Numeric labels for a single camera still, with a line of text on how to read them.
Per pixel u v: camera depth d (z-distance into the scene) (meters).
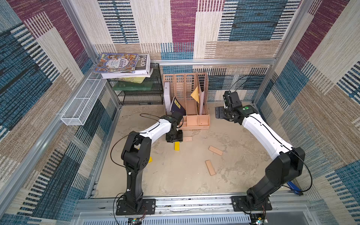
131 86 0.96
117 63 0.82
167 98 0.99
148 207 0.74
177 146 0.95
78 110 0.71
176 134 0.81
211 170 0.85
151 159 0.89
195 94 0.92
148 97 1.20
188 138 0.99
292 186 0.80
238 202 0.74
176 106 1.04
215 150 0.92
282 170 0.44
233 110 0.61
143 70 0.81
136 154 0.53
